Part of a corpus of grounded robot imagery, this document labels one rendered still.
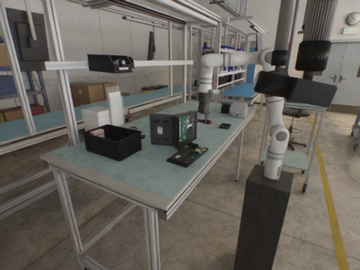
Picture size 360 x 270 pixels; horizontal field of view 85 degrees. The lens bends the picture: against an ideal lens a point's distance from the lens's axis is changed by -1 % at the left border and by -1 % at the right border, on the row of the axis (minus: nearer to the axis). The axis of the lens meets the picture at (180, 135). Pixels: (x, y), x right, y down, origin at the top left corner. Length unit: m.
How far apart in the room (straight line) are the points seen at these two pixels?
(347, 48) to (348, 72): 0.68
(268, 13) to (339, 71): 2.79
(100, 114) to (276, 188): 1.16
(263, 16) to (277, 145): 6.80
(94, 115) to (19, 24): 1.44
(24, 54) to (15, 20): 0.30
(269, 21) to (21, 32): 6.72
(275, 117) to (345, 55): 6.61
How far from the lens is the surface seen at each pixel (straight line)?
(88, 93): 4.56
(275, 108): 1.19
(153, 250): 1.09
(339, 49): 7.75
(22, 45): 2.61
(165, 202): 0.83
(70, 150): 1.42
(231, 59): 1.14
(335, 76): 7.76
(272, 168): 1.30
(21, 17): 2.66
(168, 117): 1.24
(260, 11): 7.87
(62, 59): 1.41
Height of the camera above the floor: 1.52
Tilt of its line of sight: 21 degrees down
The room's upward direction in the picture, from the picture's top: straight up
